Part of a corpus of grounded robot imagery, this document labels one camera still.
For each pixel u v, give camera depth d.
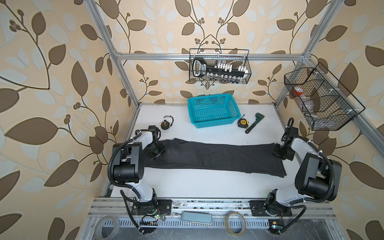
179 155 0.91
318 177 0.44
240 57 0.91
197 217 0.69
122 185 0.51
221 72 0.85
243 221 0.68
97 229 0.67
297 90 0.84
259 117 1.11
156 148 0.79
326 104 0.72
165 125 1.05
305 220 0.71
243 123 1.05
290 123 0.82
